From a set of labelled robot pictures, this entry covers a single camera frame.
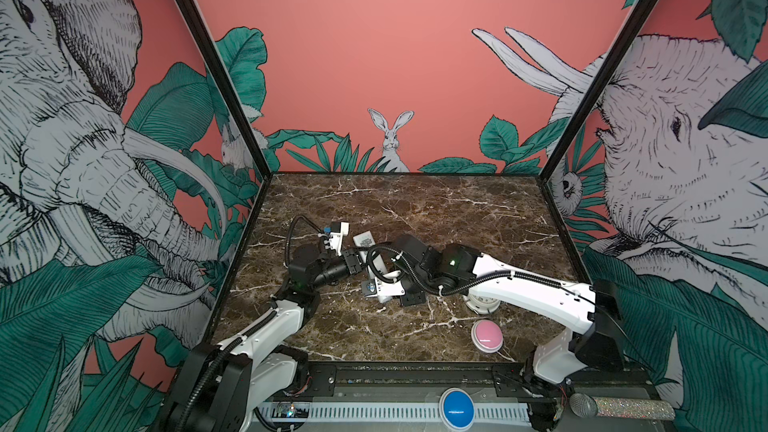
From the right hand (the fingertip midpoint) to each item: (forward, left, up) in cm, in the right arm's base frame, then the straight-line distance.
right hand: (385, 282), depth 72 cm
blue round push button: (-24, -17, -17) cm, 34 cm away
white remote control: (+3, +2, +3) cm, 5 cm away
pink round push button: (-8, -28, -17) cm, 34 cm away
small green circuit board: (-24, +24, -17) cm, 38 cm away
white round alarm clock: (0, -27, -16) cm, 32 cm away
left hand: (+7, +2, +3) cm, 8 cm away
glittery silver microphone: (-23, -47, -14) cm, 54 cm away
